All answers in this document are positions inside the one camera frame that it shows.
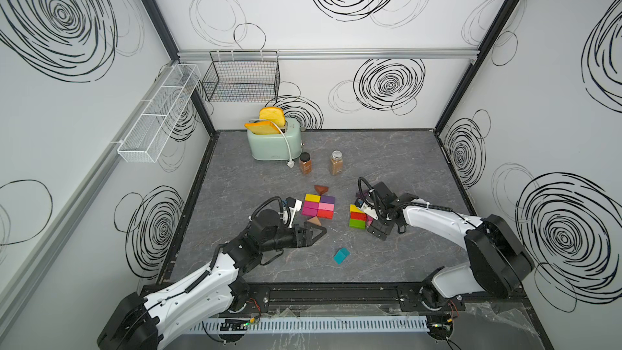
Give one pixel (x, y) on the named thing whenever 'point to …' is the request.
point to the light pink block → (323, 206)
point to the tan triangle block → (315, 219)
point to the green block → (357, 224)
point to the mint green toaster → (273, 147)
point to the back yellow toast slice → (274, 114)
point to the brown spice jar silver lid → (337, 163)
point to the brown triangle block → (321, 189)
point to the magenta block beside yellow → (311, 204)
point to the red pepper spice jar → (305, 164)
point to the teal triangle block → (341, 254)
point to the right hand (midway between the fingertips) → (383, 218)
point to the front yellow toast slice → (262, 128)
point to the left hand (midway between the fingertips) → (319, 234)
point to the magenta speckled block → (310, 210)
